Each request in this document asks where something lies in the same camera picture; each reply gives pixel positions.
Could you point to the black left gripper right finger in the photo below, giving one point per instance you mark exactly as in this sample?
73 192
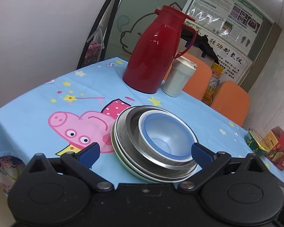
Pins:
211 164

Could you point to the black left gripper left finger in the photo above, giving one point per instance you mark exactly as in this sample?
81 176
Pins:
80 165

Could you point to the white plate with blue rim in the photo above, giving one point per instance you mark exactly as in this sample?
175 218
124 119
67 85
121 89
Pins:
123 155

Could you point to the white ribbed bowl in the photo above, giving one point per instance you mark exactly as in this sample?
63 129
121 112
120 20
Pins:
142 125

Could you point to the stainless steel bowl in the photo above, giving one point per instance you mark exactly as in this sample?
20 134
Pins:
137 146

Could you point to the blue translucent plastic bowl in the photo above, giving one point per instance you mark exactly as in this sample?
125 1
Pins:
166 134

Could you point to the green instant noodle bowl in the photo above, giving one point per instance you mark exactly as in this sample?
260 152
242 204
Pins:
256 143

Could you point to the blue cartoon tablecloth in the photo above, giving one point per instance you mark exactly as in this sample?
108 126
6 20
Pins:
72 111

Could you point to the right orange chair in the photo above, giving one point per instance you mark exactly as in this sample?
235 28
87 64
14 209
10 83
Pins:
231 101

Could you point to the orange chair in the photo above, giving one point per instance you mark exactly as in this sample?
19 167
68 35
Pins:
231 101
197 84

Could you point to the red cracker box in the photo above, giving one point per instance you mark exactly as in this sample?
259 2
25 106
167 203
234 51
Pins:
275 141

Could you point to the left orange chair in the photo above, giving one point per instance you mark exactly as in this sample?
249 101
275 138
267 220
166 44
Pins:
197 84

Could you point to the yellow snack bag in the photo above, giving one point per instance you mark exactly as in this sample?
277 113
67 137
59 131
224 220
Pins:
217 71

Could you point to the white tumbler cup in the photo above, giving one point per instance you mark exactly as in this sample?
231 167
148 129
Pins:
181 71

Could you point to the white poster with text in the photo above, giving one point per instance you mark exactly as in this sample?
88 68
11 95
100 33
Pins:
235 63

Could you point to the black metal rack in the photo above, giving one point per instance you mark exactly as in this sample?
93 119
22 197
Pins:
96 44

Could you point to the brown cardboard box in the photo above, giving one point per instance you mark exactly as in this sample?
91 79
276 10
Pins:
199 52

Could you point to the black cloth on box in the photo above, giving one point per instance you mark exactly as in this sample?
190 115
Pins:
186 37

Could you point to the red thermos jug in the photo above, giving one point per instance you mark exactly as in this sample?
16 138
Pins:
156 49

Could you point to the green white wall poster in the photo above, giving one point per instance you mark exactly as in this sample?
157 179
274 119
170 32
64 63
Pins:
238 22

